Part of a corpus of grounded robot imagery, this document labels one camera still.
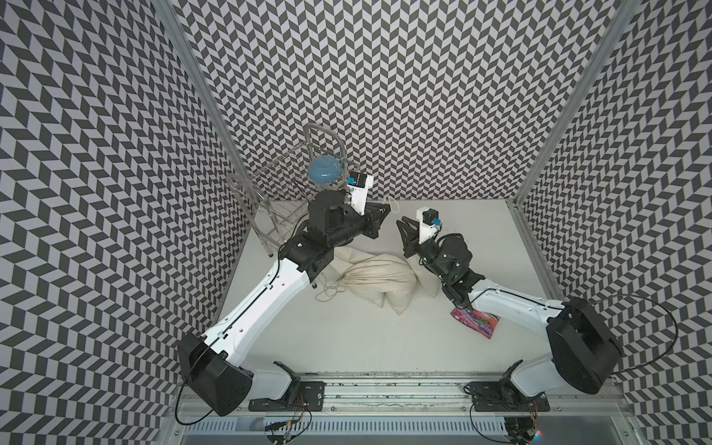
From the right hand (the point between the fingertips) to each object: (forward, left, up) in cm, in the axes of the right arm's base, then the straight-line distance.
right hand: (402, 224), depth 79 cm
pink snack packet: (-20, -25, -24) cm, 40 cm away
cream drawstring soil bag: (-8, -4, -18) cm, 20 cm away
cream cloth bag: (-9, +10, -14) cm, 19 cm away
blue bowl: (+19, +24, +5) cm, 31 cm away
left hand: (-5, +5, +12) cm, 14 cm away
